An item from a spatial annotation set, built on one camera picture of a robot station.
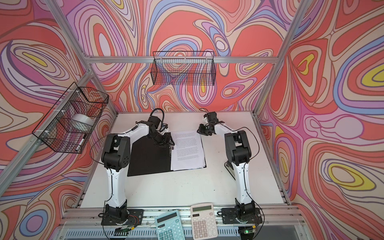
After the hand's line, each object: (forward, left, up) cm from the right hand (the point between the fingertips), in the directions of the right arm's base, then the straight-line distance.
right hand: (200, 133), depth 107 cm
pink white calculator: (-55, +1, +2) cm, 55 cm away
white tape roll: (-15, +59, +32) cm, 69 cm away
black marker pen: (-24, +61, +25) cm, 70 cm away
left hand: (-10, +20, +3) cm, 22 cm away
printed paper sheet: (-16, +9, 0) cm, 18 cm away
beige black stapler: (-29, -16, +2) cm, 33 cm away
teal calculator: (-56, +17, +2) cm, 59 cm away
